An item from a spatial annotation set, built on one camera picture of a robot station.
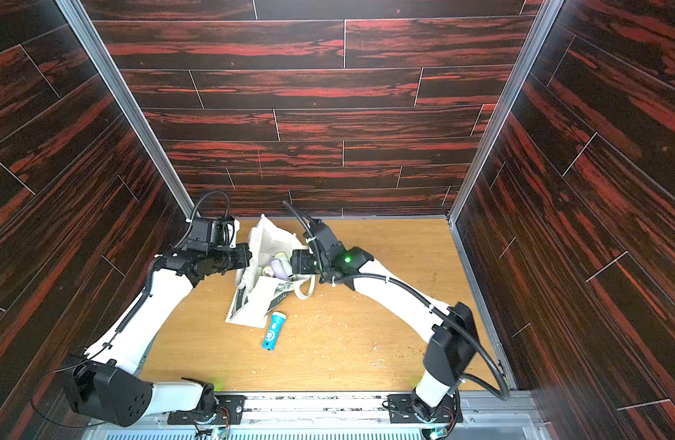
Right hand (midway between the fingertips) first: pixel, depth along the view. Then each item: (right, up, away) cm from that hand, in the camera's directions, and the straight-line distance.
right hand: (306, 257), depth 80 cm
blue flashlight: (-12, -26, +4) cm, 29 cm away
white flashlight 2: (-10, -1, +16) cm, 19 cm away
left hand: (-16, +1, +1) cm, 16 cm away
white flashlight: (-11, -5, +13) cm, 18 cm away
